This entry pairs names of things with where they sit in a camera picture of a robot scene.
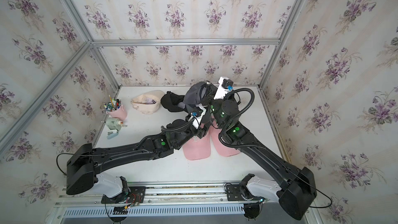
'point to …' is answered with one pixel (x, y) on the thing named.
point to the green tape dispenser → (113, 123)
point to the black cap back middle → (170, 101)
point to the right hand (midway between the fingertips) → (210, 83)
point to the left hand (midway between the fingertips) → (209, 116)
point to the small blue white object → (111, 134)
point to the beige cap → (147, 102)
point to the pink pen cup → (115, 109)
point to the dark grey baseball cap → (199, 93)
